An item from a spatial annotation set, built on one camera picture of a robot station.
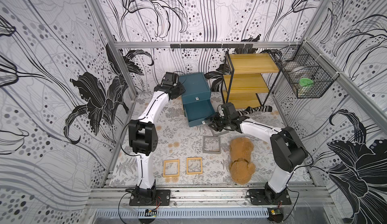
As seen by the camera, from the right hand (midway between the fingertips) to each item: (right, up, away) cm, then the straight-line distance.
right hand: (206, 119), depth 90 cm
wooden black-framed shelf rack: (+32, +30, +21) cm, 49 cm away
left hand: (-15, +18, +3) cm, 23 cm away
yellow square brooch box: (-20, -27, -7) cm, 34 cm away
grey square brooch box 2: (+4, -12, +5) cm, 14 cm away
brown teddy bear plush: (+16, -23, -16) cm, 33 cm away
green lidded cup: (+53, +18, -10) cm, 57 cm away
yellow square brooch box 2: (-11, -23, -4) cm, 26 cm away
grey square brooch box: (+6, -9, +8) cm, 14 cm away
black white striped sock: (+32, +5, +16) cm, 36 cm away
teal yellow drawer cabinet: (-6, +10, +8) cm, 14 cm away
